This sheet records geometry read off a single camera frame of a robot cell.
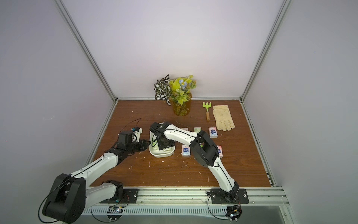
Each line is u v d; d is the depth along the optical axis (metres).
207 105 1.14
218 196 0.73
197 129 0.97
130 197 0.73
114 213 0.72
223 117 1.07
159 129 0.68
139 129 0.81
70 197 0.41
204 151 0.52
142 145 0.76
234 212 0.70
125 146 0.68
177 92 0.92
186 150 0.88
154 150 0.88
